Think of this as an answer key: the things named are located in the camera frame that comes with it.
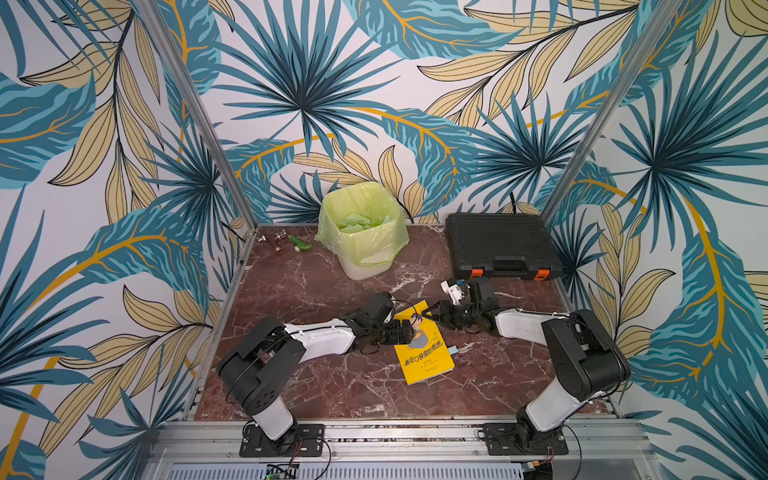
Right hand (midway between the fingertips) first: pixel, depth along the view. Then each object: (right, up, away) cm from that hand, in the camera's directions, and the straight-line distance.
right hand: (425, 315), depth 90 cm
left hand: (-7, -6, -2) cm, 10 cm away
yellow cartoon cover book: (0, -10, -4) cm, 11 cm away
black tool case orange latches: (+25, +21, +15) cm, 36 cm away
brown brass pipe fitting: (-51, +20, +20) cm, 59 cm away
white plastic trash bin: (-23, +13, +8) cm, 28 cm away
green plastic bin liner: (-20, +29, +13) cm, 38 cm away
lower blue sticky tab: (+7, -9, -4) cm, 13 cm away
